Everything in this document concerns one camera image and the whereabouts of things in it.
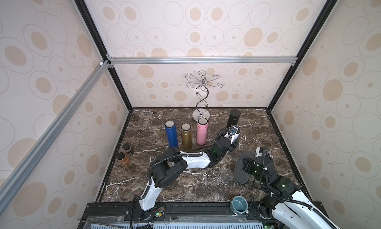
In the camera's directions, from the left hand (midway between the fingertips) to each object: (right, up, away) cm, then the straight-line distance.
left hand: (239, 134), depth 83 cm
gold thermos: (-30, -2, +4) cm, 30 cm away
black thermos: (-1, +9, +7) cm, 11 cm away
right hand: (+4, -14, -3) cm, 15 cm away
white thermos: (-6, +1, -10) cm, 12 cm away
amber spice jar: (-65, -16, +3) cm, 67 cm away
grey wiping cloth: (-1, -20, -7) cm, 22 cm away
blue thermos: (-39, 0, +5) cm, 39 cm away
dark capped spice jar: (-64, -8, +4) cm, 65 cm away
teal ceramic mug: (-2, -36, -7) cm, 37 cm away
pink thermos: (-21, +2, +5) cm, 21 cm away
